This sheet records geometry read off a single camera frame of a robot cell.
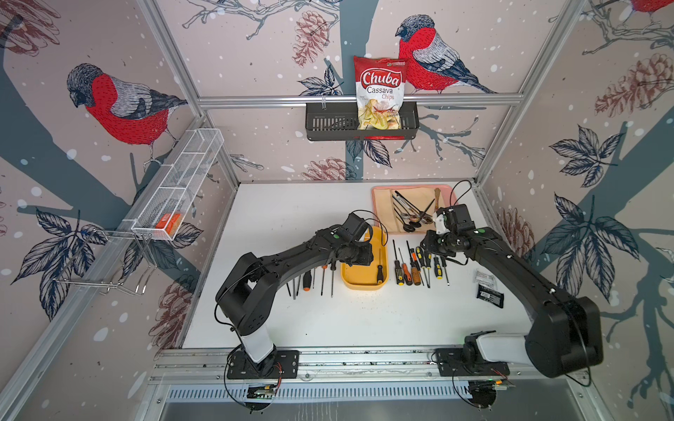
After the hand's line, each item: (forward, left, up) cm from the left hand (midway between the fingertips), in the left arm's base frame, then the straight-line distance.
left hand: (375, 254), depth 85 cm
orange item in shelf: (-4, +55, +22) cm, 59 cm away
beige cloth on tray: (+33, -24, -10) cm, 43 cm away
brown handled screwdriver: (-3, -15, -9) cm, 18 cm away
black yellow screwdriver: (0, -9, -10) cm, 13 cm away
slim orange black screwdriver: (-3, -12, -10) cm, 15 cm away
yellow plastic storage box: (-4, 0, -10) cm, 10 cm away
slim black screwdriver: (+2, -27, -11) cm, 29 cm away
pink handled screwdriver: (-8, +30, -11) cm, 33 cm away
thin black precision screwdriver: (+2, -18, -11) cm, 21 cm away
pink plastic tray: (+33, -37, -10) cm, 51 cm away
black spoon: (+23, -16, -9) cm, 30 cm away
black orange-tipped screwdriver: (-6, +23, -8) cm, 25 cm away
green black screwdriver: (-7, +26, -10) cm, 29 cm away
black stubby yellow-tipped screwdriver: (0, -3, -10) cm, 10 cm away
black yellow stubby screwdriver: (-2, -23, -9) cm, 25 cm away
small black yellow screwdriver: (+4, -21, -10) cm, 24 cm away
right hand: (+4, -16, +1) cm, 17 cm away
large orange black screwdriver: (0, +18, -10) cm, 20 cm away
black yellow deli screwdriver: (-8, +27, -10) cm, 30 cm away
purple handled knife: (+38, -32, -11) cm, 51 cm away
